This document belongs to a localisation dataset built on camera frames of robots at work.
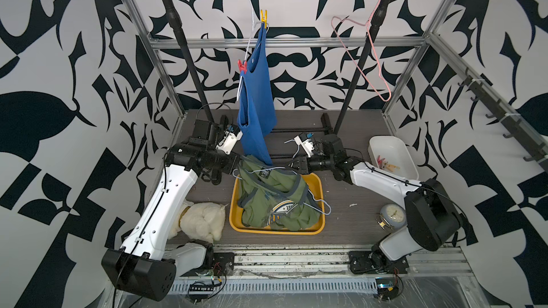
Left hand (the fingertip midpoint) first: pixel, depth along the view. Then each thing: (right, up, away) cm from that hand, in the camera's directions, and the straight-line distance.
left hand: (233, 156), depth 75 cm
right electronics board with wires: (+52, -43, -4) cm, 68 cm away
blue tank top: (+9, +13, -2) cm, 15 cm away
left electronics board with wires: (-11, -45, -2) cm, 47 cm away
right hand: (+19, -3, +6) cm, 20 cm away
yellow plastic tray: (+31, -14, +16) cm, 38 cm away
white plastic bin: (+69, -2, +29) cm, 75 cm away
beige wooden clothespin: (+68, -8, +24) cm, 73 cm away
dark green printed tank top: (+15, -15, +5) cm, 22 cm away
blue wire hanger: (+15, -5, +6) cm, 17 cm away
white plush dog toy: (-11, -22, -2) cm, 24 cm away
